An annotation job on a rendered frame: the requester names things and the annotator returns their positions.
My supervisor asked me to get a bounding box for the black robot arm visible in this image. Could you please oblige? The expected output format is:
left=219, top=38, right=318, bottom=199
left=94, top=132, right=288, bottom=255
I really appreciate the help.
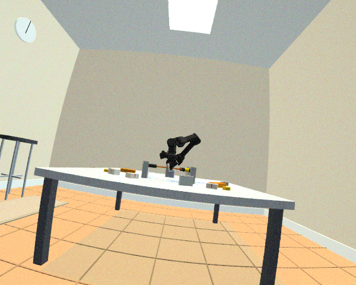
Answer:
left=160, top=133, right=201, bottom=167

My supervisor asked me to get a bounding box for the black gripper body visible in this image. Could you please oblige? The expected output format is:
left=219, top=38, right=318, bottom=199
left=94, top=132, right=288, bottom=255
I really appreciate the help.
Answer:
left=167, top=150, right=177, bottom=160

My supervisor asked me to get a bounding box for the white square block with square hole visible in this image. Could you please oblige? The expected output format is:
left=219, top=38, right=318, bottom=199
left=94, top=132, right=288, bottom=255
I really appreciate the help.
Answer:
left=108, top=168, right=120, bottom=175

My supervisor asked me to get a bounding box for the cream square block with square hole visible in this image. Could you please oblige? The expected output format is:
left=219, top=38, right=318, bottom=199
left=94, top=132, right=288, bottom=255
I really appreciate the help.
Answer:
left=125, top=172, right=139, bottom=179

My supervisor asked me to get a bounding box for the cream rectangular block with window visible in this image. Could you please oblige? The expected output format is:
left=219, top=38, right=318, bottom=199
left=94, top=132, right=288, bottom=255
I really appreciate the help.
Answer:
left=206, top=183, right=218, bottom=189

